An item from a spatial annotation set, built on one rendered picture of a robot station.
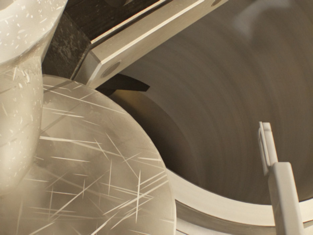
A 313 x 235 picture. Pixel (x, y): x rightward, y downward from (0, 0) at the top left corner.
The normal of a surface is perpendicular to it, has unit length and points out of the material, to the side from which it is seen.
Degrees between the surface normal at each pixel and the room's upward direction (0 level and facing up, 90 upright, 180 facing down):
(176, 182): 90
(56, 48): 52
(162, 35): 38
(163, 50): 22
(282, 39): 63
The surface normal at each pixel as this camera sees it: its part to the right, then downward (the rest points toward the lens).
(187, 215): -0.21, 0.70
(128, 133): 0.38, -0.39
